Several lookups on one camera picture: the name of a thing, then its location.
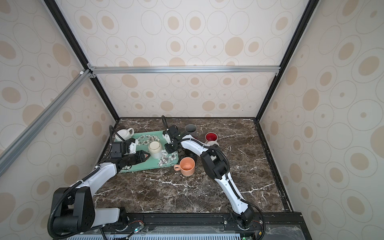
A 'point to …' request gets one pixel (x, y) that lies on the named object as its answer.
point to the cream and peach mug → (186, 166)
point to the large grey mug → (190, 128)
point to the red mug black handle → (211, 136)
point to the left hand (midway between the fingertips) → (151, 152)
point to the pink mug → (212, 142)
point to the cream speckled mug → (155, 149)
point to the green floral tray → (166, 158)
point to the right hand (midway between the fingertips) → (168, 149)
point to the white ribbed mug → (127, 134)
